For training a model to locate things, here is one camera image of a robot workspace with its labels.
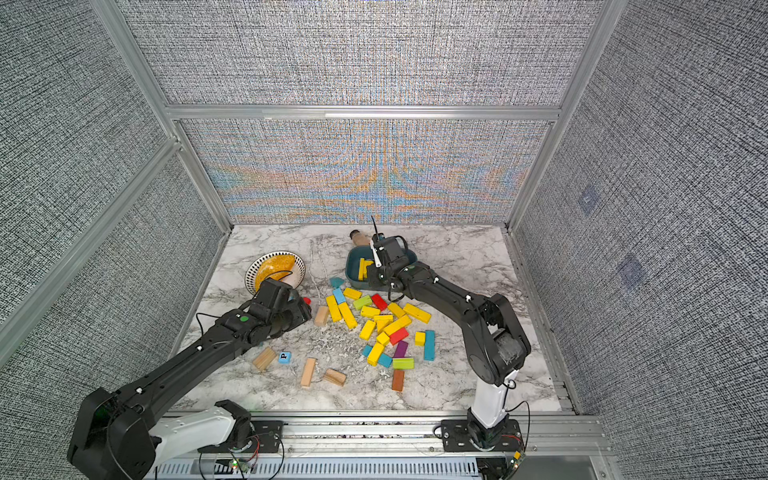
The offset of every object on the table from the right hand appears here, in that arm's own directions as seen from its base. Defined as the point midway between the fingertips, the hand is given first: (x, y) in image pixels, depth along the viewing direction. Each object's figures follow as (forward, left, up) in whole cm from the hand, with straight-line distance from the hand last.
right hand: (372, 262), depth 90 cm
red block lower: (-18, -8, -13) cm, 24 cm away
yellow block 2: (-3, +6, -14) cm, 16 cm away
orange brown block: (-30, -7, -12) cm, 33 cm away
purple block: (-22, -9, -14) cm, 27 cm away
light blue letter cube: (-25, +25, -13) cm, 37 cm away
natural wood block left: (-25, +30, -10) cm, 41 cm away
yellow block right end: (-10, -14, -14) cm, 22 cm away
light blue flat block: (-5, +11, -13) cm, 17 cm away
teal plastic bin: (+9, +8, -11) cm, 16 cm away
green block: (-6, +4, -14) cm, 16 cm away
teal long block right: (-21, -17, -13) cm, 30 cm away
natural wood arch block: (-30, +10, -13) cm, 34 cm away
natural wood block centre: (-12, +16, -11) cm, 23 cm away
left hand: (-15, +17, -3) cm, 23 cm away
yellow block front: (-24, -1, -12) cm, 27 cm away
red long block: (-6, -2, -14) cm, 16 cm away
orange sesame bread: (+3, +32, -7) cm, 33 cm away
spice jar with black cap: (+21, +6, -13) cm, 25 cm away
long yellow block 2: (-11, +8, -14) cm, 19 cm away
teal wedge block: (+2, +12, -14) cm, 19 cm away
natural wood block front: (-28, +18, -13) cm, 36 cm away
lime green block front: (-26, -9, -13) cm, 30 cm away
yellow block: (+6, +4, -12) cm, 14 cm away
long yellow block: (-9, +12, -13) cm, 20 cm away
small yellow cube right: (-19, -14, -12) cm, 27 cm away
